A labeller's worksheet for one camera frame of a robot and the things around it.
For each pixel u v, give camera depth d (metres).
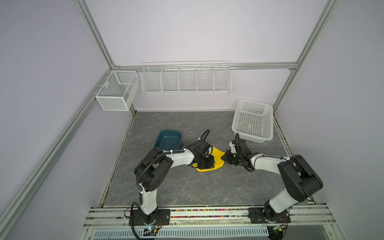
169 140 1.10
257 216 0.69
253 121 1.15
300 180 0.46
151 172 0.49
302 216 0.75
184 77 0.99
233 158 0.81
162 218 0.73
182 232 0.71
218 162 0.92
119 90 1.02
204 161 0.80
